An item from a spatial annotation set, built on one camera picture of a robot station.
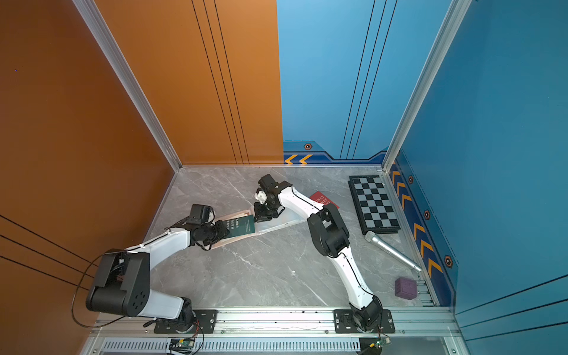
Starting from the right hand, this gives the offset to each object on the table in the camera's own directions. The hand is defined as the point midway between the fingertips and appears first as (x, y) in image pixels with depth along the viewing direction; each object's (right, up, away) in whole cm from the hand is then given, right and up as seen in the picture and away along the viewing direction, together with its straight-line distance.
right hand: (256, 219), depth 94 cm
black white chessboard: (+53, +6, +6) cm, 53 cm away
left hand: (-11, -4, -1) cm, 12 cm away
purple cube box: (+55, -21, -18) cm, 62 cm away
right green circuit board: (+44, -36, -25) cm, 61 cm away
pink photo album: (+13, 0, 0) cm, 13 cm away
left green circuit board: (-19, -38, -23) cm, 48 cm away
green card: (-7, -3, +1) cm, 8 cm away
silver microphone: (+49, -7, -5) cm, 50 cm away
